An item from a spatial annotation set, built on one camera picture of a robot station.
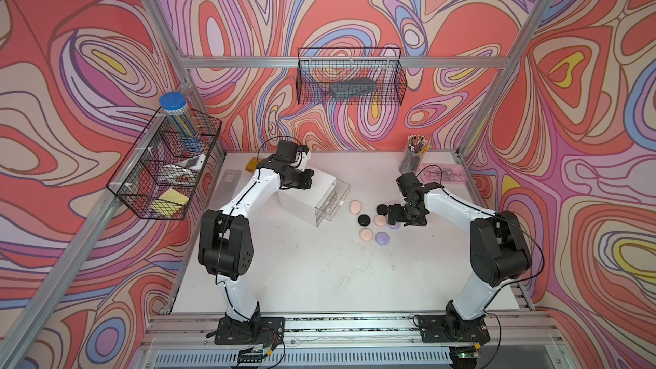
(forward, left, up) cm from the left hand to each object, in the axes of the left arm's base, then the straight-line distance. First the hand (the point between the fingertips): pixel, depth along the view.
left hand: (312, 181), depth 91 cm
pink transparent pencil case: (+15, -59, -13) cm, 63 cm away
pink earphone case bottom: (-15, -20, -12) cm, 28 cm away
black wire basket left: (-10, +45, +14) cm, 48 cm away
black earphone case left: (-8, -19, -13) cm, 25 cm away
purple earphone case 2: (-16, -25, -13) cm, 33 cm away
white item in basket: (-7, +33, +17) cm, 38 cm away
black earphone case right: (-4, -27, -13) cm, 30 cm away
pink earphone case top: (-3, -16, -12) cm, 21 cm away
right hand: (-12, -33, -11) cm, 37 cm away
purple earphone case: (-10, -31, -15) cm, 36 cm away
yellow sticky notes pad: (-22, +34, +19) cm, 44 cm away
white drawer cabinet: (-8, +3, -1) cm, 9 cm away
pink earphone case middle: (-9, -26, -13) cm, 30 cm away
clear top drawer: (-2, -7, -11) cm, 13 cm away
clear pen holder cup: (+17, -41, 0) cm, 44 cm away
